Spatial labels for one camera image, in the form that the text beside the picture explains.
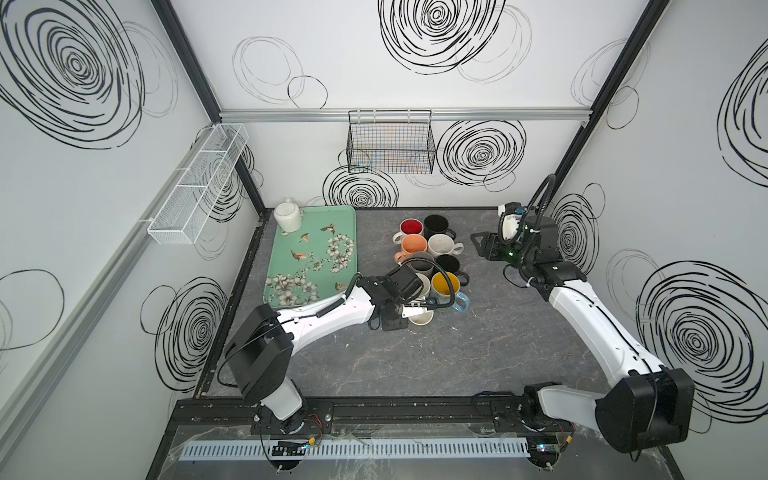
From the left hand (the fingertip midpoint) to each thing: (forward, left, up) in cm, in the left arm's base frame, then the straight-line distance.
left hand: (402, 309), depth 84 cm
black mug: (+32, -12, +1) cm, 34 cm away
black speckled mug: (+17, -16, -1) cm, 23 cm away
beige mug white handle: (+26, -13, -3) cm, 29 cm away
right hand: (+14, -19, +17) cm, 29 cm away
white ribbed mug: (+35, +42, -1) cm, 55 cm away
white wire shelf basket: (+14, +55, +25) cm, 62 cm away
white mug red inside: (+33, -2, -2) cm, 33 cm away
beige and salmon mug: (+26, -3, -3) cm, 26 cm away
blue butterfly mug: (+9, -13, -6) cm, 17 cm away
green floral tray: (+21, +30, -8) cm, 38 cm away
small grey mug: (-2, -6, -3) cm, 7 cm away
